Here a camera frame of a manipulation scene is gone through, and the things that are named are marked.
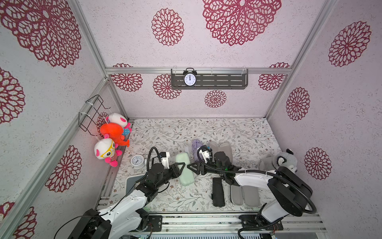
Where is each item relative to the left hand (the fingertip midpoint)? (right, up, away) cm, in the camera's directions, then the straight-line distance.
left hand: (184, 164), depth 81 cm
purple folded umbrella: (+7, +10, +19) cm, 22 cm away
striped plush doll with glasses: (-42, +9, -2) cm, 43 cm away
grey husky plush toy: (+48, +2, 0) cm, 48 cm away
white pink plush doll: (-41, +26, +13) cm, 50 cm away
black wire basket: (-49, +25, -6) cm, 55 cm away
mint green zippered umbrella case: (+1, -5, -3) cm, 6 cm away
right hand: (+3, 0, -2) cm, 4 cm away
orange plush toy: (-42, +18, +7) cm, 46 cm away
